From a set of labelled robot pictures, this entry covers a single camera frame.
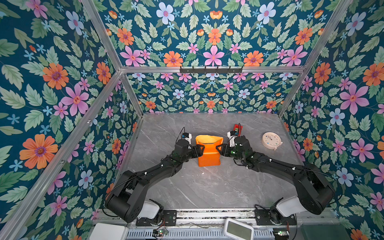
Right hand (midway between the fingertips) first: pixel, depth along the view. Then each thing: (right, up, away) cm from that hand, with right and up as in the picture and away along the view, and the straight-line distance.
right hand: (218, 146), depth 86 cm
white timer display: (+6, -36, -18) cm, 41 cm away
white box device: (-52, -36, -19) cm, 66 cm away
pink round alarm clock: (+38, +2, +15) cm, 41 cm away
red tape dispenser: (+16, +11, +16) cm, 25 cm away
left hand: (-9, +1, -1) cm, 9 cm away
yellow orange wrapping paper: (-4, -6, -1) cm, 7 cm away
